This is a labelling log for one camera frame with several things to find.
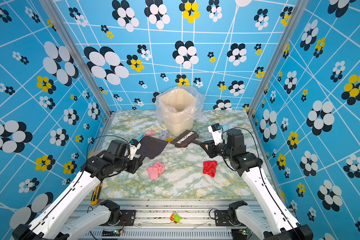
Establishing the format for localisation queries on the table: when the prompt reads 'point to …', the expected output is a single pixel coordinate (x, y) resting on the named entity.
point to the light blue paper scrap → (138, 138)
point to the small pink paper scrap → (149, 133)
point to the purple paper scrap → (164, 134)
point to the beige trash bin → (177, 126)
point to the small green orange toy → (175, 218)
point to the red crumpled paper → (209, 167)
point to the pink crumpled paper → (157, 168)
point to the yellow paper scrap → (169, 139)
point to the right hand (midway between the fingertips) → (204, 143)
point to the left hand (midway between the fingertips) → (140, 161)
